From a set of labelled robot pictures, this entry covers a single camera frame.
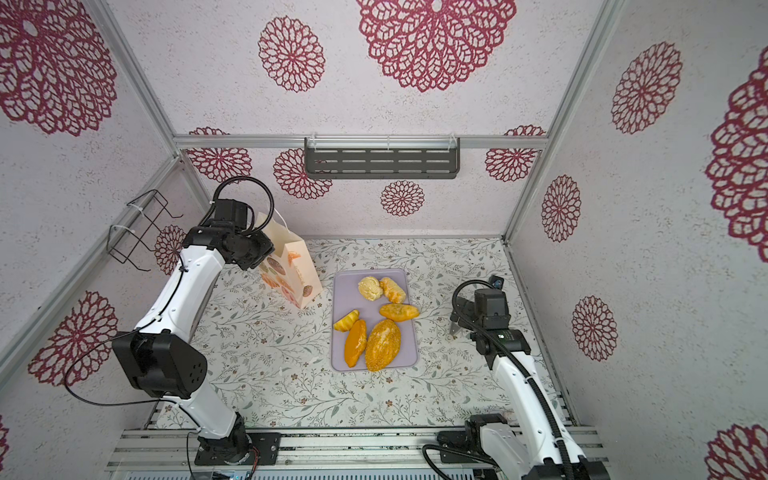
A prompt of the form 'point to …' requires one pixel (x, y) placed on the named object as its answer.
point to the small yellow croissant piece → (345, 321)
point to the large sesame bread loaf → (382, 345)
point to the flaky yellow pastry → (392, 291)
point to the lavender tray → (346, 296)
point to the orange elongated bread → (355, 342)
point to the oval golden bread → (398, 312)
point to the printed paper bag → (291, 271)
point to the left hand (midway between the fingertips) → (270, 254)
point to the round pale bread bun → (370, 288)
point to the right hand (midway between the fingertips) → (475, 304)
